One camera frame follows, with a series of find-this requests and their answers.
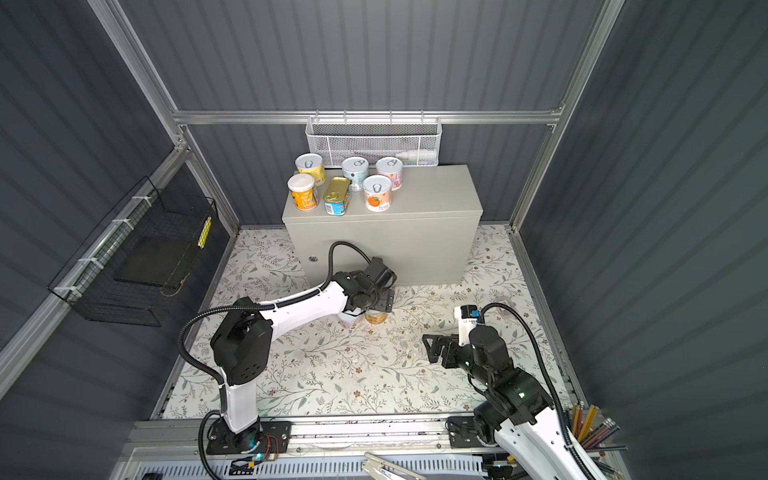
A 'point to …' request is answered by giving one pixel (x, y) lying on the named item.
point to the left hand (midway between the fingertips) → (382, 298)
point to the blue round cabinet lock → (313, 259)
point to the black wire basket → (140, 259)
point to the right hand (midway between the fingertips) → (441, 340)
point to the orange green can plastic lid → (375, 317)
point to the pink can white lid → (349, 321)
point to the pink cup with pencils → (588, 432)
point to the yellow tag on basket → (204, 232)
